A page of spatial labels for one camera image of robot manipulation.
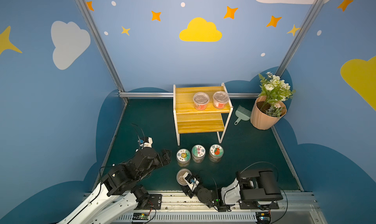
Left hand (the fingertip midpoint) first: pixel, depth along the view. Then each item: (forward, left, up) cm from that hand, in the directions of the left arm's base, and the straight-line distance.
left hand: (165, 152), depth 70 cm
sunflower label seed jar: (+3, -9, -13) cm, 16 cm away
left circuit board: (-24, +12, -22) cm, 35 cm away
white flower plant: (+37, -62, +9) cm, 73 cm away
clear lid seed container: (-9, -7, -11) cm, 16 cm away
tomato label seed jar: (+7, -27, -13) cm, 31 cm away
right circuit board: (-23, -51, -24) cm, 61 cm away
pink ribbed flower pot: (+28, -59, -4) cm, 66 cm away
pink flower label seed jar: (+6, -17, -14) cm, 23 cm away
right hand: (-6, -10, -16) cm, 20 cm away
